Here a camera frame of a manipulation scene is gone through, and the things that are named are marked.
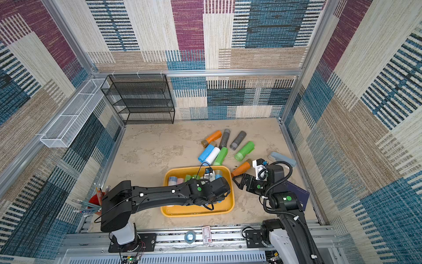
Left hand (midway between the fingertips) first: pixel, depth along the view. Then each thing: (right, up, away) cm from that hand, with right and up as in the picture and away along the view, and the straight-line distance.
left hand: (224, 194), depth 79 cm
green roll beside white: (-1, +16, +20) cm, 26 cm away
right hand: (+7, +6, -3) cm, 10 cm away
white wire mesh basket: (-69, +28, -9) cm, 75 cm away
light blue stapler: (+33, +15, +18) cm, 40 cm away
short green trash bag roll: (-14, +6, +12) cm, 19 cm away
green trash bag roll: (-19, +6, +10) cm, 22 cm away
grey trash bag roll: (+2, +26, +28) cm, 38 cm away
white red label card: (-8, -16, -5) cm, 19 cm away
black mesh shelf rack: (-53, +52, +30) cm, 80 cm away
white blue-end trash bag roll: (-6, +15, +19) cm, 25 cm away
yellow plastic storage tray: (+1, -8, +3) cm, 8 cm away
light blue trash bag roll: (-10, +18, +22) cm, 30 cm away
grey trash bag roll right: (+11, +25, +28) cm, 39 cm away
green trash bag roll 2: (+16, +20, +23) cm, 34 cm away
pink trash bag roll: (-23, +4, +10) cm, 26 cm away
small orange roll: (+11, +9, +16) cm, 21 cm away
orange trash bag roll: (-4, +28, +32) cm, 43 cm away
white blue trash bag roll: (-27, +4, +9) cm, 29 cm away
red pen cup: (-59, -3, -4) cm, 59 cm away
